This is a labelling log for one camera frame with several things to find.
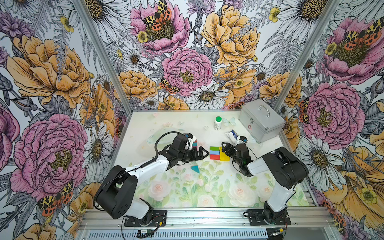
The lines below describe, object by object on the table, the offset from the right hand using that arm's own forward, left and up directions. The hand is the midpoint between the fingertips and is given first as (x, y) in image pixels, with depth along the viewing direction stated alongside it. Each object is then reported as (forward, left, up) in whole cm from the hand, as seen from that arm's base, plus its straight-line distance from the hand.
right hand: (225, 148), depth 98 cm
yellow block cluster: (-6, +2, +3) cm, 7 cm away
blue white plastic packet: (+9, -6, +1) cm, 11 cm away
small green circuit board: (-43, +44, -3) cm, 62 cm away
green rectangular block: (+1, +6, -1) cm, 7 cm away
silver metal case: (+11, -24, +12) cm, 29 cm away
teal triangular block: (-13, +19, -1) cm, 23 cm away
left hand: (-12, +15, +9) cm, 21 cm away
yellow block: (-7, +2, +1) cm, 8 cm away
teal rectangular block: (+4, +20, -1) cm, 20 cm away
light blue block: (-1, +6, -3) cm, 7 cm away
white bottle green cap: (+16, +3, +3) cm, 17 cm away
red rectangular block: (-6, +19, +17) cm, 26 cm away
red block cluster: (-6, +7, -1) cm, 9 cm away
